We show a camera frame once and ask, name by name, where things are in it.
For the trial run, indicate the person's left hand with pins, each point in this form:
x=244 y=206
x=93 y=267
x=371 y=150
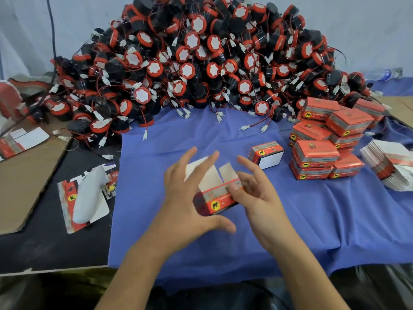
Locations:
x=177 y=209

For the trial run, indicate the person's right hand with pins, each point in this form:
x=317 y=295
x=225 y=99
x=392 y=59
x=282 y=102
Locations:
x=268 y=206

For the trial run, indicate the stack of box blanks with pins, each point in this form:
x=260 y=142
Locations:
x=387 y=164

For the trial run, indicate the pile of black red buzzers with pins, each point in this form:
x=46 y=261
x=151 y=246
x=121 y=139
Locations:
x=200 y=61

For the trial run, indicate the blue table cloth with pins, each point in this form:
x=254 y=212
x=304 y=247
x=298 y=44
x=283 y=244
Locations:
x=348 y=222

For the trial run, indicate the brown cardboard piece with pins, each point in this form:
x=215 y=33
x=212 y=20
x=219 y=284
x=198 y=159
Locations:
x=26 y=180

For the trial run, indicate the brown cardboard sheet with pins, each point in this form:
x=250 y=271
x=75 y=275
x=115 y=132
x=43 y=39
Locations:
x=400 y=109

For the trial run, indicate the clear plastic water bottle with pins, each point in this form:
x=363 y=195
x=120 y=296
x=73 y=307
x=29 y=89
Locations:
x=381 y=75

